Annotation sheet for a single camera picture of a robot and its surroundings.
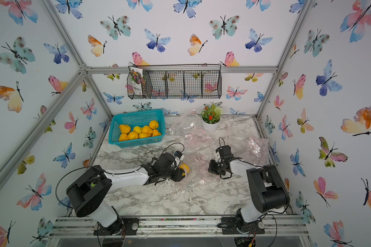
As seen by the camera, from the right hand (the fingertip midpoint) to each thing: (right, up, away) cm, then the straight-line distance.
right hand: (210, 167), depth 92 cm
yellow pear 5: (-35, +21, +11) cm, 42 cm away
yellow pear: (-15, +3, -9) cm, 18 cm away
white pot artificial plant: (+2, +33, +8) cm, 34 cm away
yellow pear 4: (-41, +23, +13) cm, 49 cm away
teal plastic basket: (-50, +31, +26) cm, 64 cm away
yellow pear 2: (-55, +18, +9) cm, 59 cm away
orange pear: (-57, +23, +14) cm, 63 cm away
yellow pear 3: (-49, +19, +9) cm, 54 cm away
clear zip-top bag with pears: (+27, +9, +4) cm, 29 cm away
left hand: (-14, -1, -5) cm, 15 cm away
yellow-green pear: (-47, +23, +13) cm, 54 cm away
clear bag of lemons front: (-6, +9, +9) cm, 14 cm away
